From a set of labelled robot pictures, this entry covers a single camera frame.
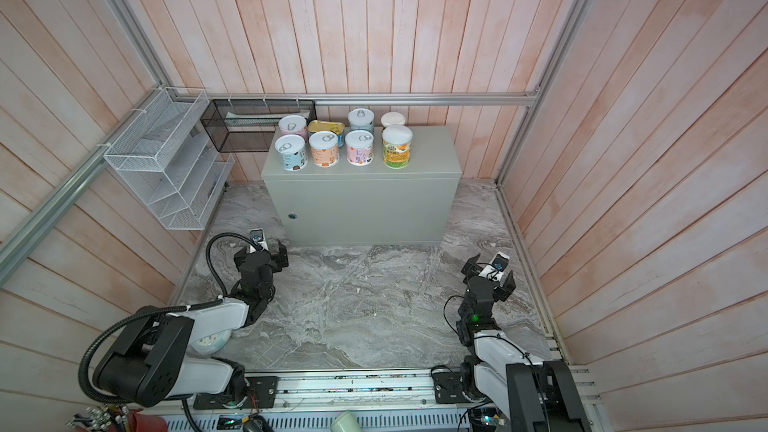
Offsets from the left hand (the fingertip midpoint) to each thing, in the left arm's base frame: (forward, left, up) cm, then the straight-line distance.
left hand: (265, 248), depth 90 cm
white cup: (-43, -28, -2) cm, 52 cm away
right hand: (-6, -68, +2) cm, 69 cm away
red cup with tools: (-43, +17, +8) cm, 47 cm away
